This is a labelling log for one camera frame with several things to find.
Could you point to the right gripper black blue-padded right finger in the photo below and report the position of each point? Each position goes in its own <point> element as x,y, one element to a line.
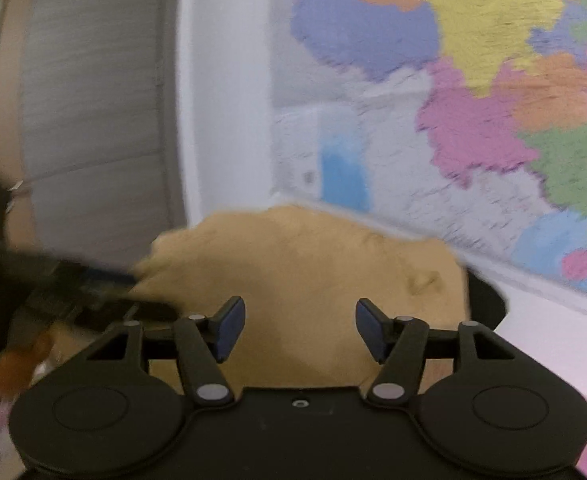
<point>398,345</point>

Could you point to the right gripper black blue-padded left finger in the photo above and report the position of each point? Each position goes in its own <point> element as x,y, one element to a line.
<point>203,343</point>

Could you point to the tan quilted down jacket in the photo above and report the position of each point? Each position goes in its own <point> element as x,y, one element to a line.
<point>301,273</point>

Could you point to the person's left hand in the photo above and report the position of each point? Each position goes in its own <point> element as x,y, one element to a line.
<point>17,367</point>

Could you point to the grey wooden door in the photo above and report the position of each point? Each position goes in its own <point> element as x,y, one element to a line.
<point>88,119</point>

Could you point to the silver door handle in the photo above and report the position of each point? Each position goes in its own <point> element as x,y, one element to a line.
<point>19,190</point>

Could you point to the colourful wall map poster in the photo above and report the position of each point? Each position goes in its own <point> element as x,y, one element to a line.
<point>463,119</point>

